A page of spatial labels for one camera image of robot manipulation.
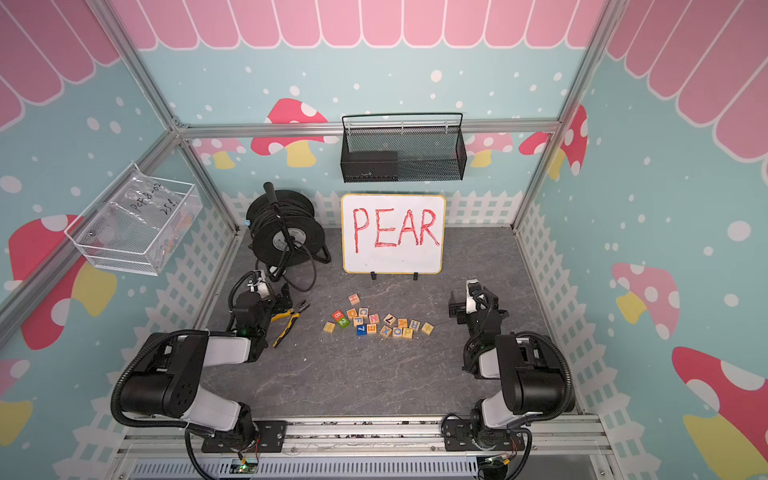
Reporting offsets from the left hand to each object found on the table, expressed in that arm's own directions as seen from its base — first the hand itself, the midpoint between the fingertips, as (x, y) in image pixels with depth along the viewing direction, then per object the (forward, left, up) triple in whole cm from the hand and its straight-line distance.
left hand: (274, 289), depth 94 cm
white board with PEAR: (+19, -35, +7) cm, 40 cm away
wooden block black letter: (-6, -37, -6) cm, 38 cm away
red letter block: (-6, -20, -6) cm, 21 cm away
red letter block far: (+1, -25, -7) cm, 26 cm away
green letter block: (-7, -22, -7) cm, 24 cm away
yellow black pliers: (-5, -6, -6) cm, 10 cm away
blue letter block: (-10, -28, -6) cm, 30 cm away
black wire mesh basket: (+36, -40, +28) cm, 61 cm away
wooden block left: (-10, -18, -6) cm, 21 cm away
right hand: (-1, -61, +3) cm, 61 cm away
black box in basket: (+27, -30, +27) cm, 49 cm away
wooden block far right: (-9, -48, -6) cm, 50 cm away
